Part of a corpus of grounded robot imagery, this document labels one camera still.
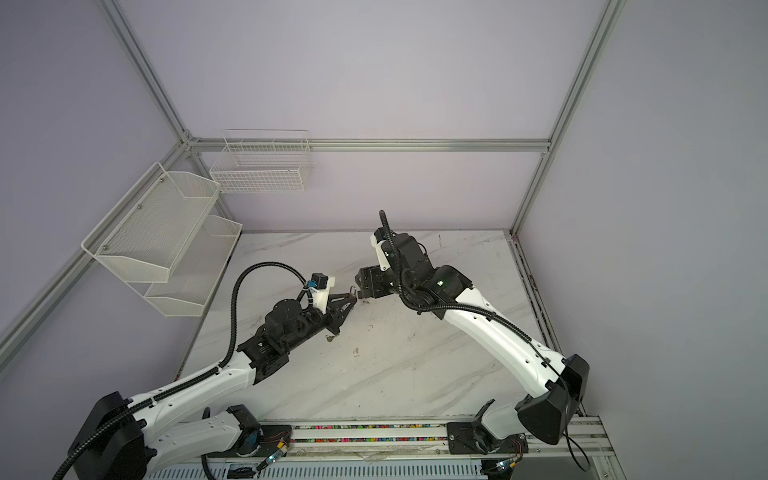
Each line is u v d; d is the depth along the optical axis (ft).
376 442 2.45
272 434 2.45
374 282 1.99
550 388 1.28
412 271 1.67
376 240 2.08
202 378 1.61
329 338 2.98
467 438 2.41
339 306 2.29
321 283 2.12
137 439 1.30
